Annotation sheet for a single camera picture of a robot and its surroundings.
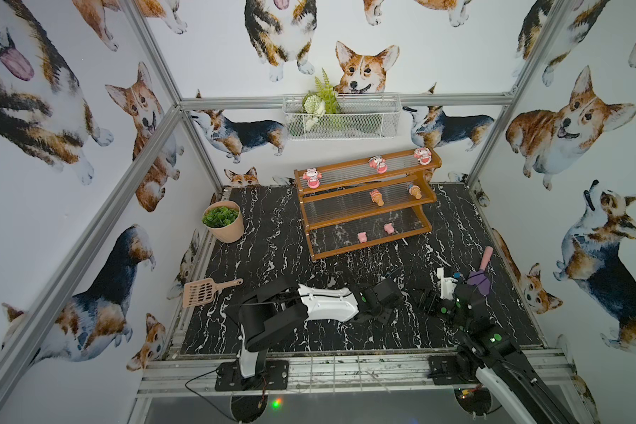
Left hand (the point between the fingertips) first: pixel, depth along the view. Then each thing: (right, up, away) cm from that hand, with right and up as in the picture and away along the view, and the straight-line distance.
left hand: (391, 306), depth 85 cm
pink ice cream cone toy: (-3, +35, +9) cm, 37 cm away
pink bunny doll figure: (-4, +46, 0) cm, 46 cm away
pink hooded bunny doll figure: (-25, +41, -5) cm, 48 cm away
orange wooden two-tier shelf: (-10, +33, +32) cm, 47 cm away
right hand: (+6, +6, -5) cm, 10 cm away
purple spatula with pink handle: (+32, +7, +7) cm, 34 cm away
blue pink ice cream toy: (+11, +38, +11) cm, 41 cm away
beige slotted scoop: (-62, +4, +5) cm, 63 cm away
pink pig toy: (+3, +24, +18) cm, 30 cm away
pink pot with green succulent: (-56, +28, +7) cm, 63 cm away
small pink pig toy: (-8, +21, +15) cm, 27 cm away
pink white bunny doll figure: (+11, +49, +2) cm, 50 cm away
